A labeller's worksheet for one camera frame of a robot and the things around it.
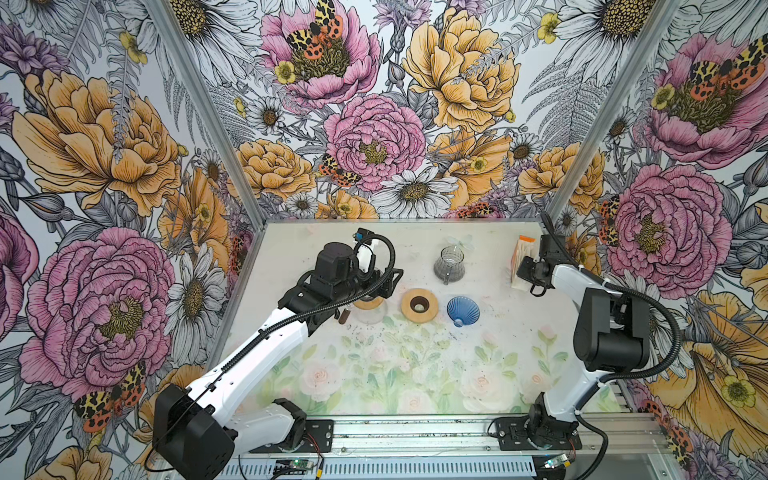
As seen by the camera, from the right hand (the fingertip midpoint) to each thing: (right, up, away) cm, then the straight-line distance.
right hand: (525, 277), depth 98 cm
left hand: (-44, +2, -22) cm, 50 cm away
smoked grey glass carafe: (-24, +3, +1) cm, 24 cm away
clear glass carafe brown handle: (-51, -12, -3) cm, 53 cm away
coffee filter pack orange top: (+1, +9, +2) cm, 10 cm away
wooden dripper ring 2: (-34, -9, 0) cm, 35 cm away
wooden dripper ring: (-49, -7, -13) cm, 51 cm away
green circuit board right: (-5, -41, -26) cm, 49 cm away
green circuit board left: (-63, -41, -27) cm, 80 cm away
